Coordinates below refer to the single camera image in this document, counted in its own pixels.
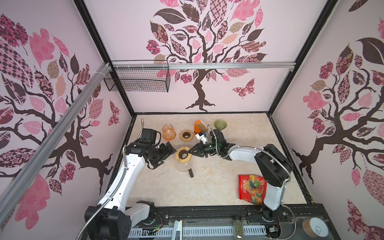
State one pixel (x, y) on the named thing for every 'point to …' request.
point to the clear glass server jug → (184, 167)
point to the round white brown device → (314, 227)
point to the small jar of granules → (239, 229)
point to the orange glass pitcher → (168, 133)
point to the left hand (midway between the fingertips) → (170, 157)
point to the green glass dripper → (220, 124)
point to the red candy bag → (252, 188)
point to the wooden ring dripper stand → (186, 135)
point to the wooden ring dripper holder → (182, 155)
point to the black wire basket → (138, 76)
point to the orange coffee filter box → (199, 126)
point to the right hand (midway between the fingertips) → (188, 151)
